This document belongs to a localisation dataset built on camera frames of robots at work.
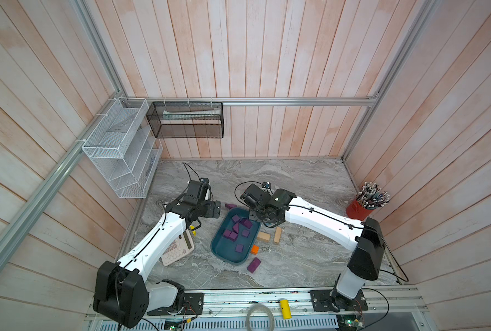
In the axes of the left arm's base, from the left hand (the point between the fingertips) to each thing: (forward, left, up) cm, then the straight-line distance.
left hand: (207, 208), depth 84 cm
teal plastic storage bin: (-12, -7, -14) cm, 19 cm away
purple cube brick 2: (-7, -11, -11) cm, 17 cm away
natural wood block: (-7, -24, -12) cm, 28 cm away
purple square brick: (-12, -14, -12) cm, 22 cm away
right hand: (-3, -19, +1) cm, 20 cm away
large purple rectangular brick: (-19, -20, -12) cm, 30 cm away
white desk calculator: (-12, +11, -11) cm, 20 cm away
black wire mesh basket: (+34, +10, +20) cm, 41 cm away
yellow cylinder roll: (-34, -30, -11) cm, 47 cm away
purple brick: (+6, -9, -8) cm, 13 cm away
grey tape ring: (-34, -21, -10) cm, 41 cm away
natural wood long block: (-6, -31, -13) cm, 34 cm away
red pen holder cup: (+4, -68, +3) cm, 68 cm away
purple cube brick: (-6, -16, -12) cm, 21 cm away
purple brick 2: (-7, -8, -10) cm, 15 cm away
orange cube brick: (-13, -20, -12) cm, 27 cm away
